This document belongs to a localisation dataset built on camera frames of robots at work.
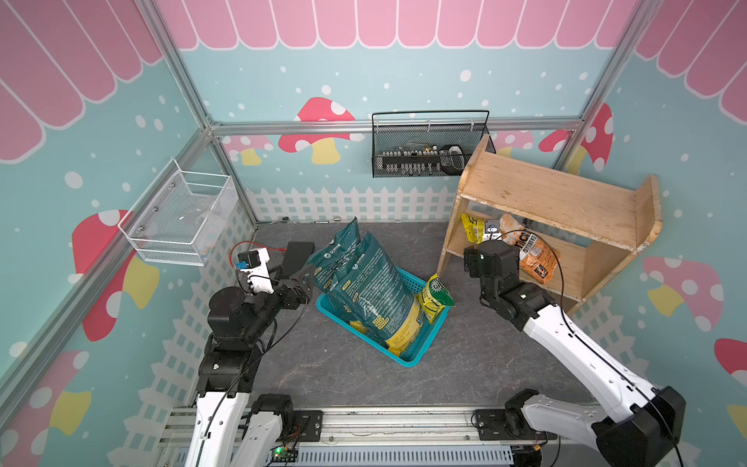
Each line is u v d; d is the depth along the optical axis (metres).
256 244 1.13
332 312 0.83
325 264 0.77
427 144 0.94
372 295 0.79
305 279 0.76
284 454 0.72
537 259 0.76
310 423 0.74
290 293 0.57
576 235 0.61
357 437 0.74
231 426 0.45
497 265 0.54
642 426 0.37
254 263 0.55
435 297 0.85
